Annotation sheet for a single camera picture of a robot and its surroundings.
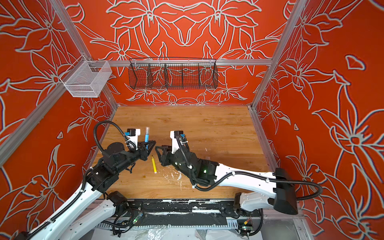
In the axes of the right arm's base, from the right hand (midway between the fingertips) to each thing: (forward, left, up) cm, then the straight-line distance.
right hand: (154, 148), depth 62 cm
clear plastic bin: (+49, +49, +2) cm, 70 cm away
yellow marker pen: (+5, +7, -29) cm, 30 cm away
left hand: (+6, +2, -4) cm, 7 cm away
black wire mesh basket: (+57, -4, 0) cm, 57 cm away
